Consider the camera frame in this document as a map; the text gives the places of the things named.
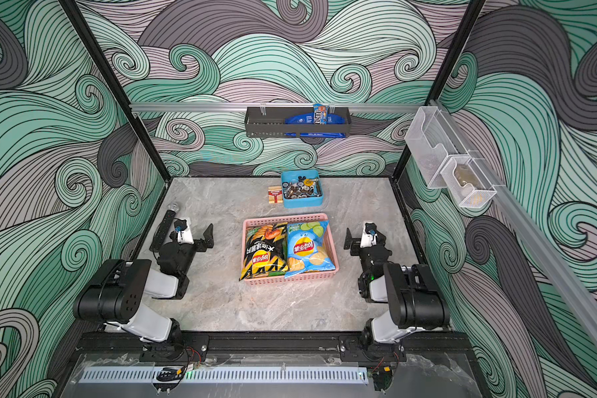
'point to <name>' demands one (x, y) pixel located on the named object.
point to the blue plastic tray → (311, 201)
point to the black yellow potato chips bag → (265, 253)
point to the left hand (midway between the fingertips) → (198, 222)
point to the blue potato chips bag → (307, 247)
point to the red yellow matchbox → (274, 194)
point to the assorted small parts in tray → (303, 188)
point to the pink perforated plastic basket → (269, 219)
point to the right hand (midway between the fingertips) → (365, 229)
